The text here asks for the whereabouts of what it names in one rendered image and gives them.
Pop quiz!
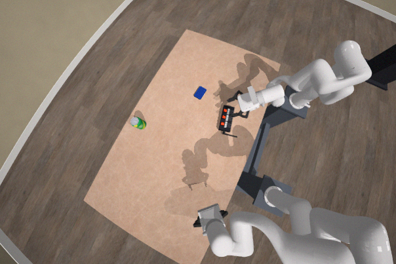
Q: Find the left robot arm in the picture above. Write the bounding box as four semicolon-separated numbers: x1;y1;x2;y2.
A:
198;186;393;264

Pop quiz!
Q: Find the green and yellow drink can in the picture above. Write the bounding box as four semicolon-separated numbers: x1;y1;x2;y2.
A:
130;117;146;130

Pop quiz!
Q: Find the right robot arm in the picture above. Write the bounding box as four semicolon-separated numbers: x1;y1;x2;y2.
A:
247;40;372;109

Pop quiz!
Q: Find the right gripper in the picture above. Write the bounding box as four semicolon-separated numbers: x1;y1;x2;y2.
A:
227;90;260;119

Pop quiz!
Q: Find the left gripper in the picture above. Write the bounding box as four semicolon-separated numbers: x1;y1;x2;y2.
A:
193;210;228;232

